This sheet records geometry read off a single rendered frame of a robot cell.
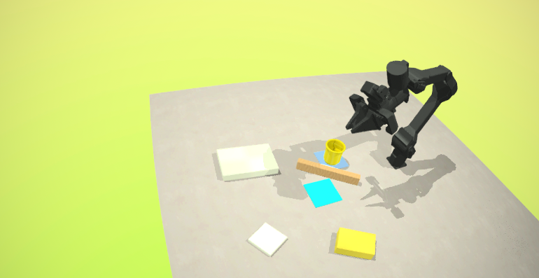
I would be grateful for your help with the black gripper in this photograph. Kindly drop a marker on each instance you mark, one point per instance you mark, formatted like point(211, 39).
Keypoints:
point(371, 117)

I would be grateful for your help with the yellow cup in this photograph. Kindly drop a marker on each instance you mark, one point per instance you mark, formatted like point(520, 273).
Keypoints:
point(334, 151)

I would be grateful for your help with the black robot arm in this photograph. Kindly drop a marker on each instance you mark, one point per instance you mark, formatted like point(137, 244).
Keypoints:
point(401, 78)

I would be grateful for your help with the tan wooden bar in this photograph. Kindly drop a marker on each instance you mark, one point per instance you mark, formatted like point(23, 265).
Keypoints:
point(328, 171)

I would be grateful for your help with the white flat square tile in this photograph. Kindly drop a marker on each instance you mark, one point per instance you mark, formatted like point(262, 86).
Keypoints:
point(267, 239)

